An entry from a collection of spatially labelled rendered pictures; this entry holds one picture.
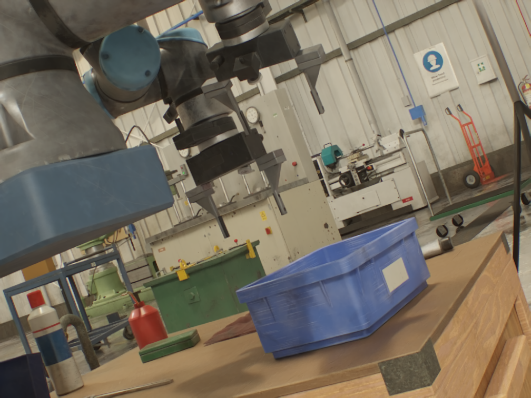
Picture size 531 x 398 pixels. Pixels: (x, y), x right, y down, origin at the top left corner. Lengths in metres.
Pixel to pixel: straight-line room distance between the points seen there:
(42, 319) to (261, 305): 0.62
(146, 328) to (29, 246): 1.28
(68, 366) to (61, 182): 1.06
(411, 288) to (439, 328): 0.23
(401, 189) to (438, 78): 1.99
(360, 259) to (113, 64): 0.45
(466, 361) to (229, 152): 0.51
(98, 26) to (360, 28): 11.01
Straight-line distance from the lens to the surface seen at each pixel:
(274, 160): 1.22
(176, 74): 1.26
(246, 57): 1.11
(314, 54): 1.12
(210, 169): 1.28
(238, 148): 1.24
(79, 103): 0.66
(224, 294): 4.12
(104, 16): 0.66
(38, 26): 0.66
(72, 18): 0.66
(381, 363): 0.93
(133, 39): 1.11
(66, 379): 1.63
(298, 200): 7.00
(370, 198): 10.21
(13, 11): 0.66
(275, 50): 1.12
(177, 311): 4.28
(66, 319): 2.44
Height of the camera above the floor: 0.69
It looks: 1 degrees up
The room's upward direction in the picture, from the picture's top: 20 degrees counter-clockwise
